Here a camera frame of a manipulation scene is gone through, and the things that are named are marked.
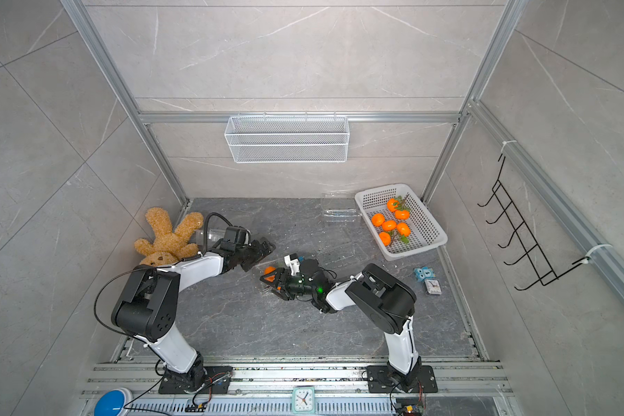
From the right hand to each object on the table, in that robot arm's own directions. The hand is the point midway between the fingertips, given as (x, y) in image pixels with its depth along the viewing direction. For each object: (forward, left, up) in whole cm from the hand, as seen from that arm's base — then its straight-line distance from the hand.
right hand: (265, 285), depth 82 cm
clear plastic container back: (+3, +4, -11) cm, 12 cm away
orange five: (+40, -50, -5) cm, 64 cm away
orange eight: (+27, -52, -6) cm, 59 cm away
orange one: (+32, -42, -5) cm, 53 cm away
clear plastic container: (+28, +27, -10) cm, 40 cm away
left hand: (+16, -1, -3) cm, 17 cm away
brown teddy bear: (+17, +39, -2) cm, 42 cm away
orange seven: (+28, -47, -5) cm, 55 cm away
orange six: (+35, -54, -7) cm, 65 cm away
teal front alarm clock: (-30, -13, -8) cm, 34 cm away
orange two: (+22, -44, -6) cm, 50 cm away
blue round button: (-30, +38, -7) cm, 49 cm away
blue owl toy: (+9, -57, -10) cm, 59 cm away
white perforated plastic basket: (+25, -62, -7) cm, 67 cm away
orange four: (+9, +1, -5) cm, 10 cm away
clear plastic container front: (+43, -28, -10) cm, 52 cm away
